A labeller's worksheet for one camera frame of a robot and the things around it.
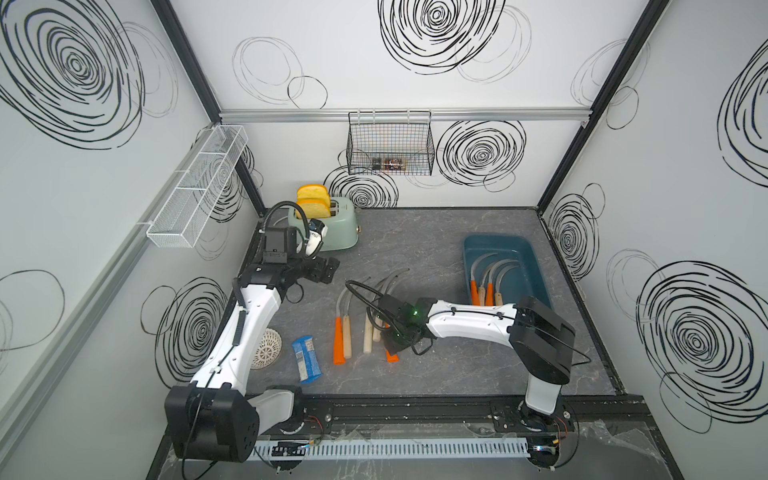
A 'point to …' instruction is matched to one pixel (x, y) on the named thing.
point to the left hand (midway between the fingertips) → (320, 256)
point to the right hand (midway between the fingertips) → (389, 345)
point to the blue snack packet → (306, 358)
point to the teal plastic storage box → (516, 283)
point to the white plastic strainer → (269, 350)
